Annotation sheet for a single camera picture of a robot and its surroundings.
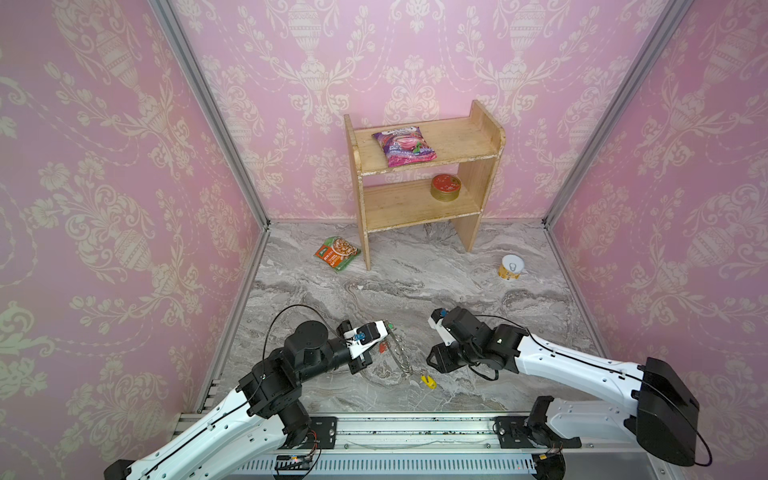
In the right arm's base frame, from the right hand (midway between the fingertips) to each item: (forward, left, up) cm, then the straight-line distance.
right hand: (432, 359), depth 79 cm
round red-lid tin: (+49, -9, +17) cm, 53 cm away
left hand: (0, +12, +18) cm, 21 cm away
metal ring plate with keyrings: (+7, +9, -8) cm, 14 cm away
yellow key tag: (-3, 0, -8) cm, 9 cm away
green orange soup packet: (+42, +29, -5) cm, 52 cm away
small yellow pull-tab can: (+30, -31, -2) cm, 43 cm away
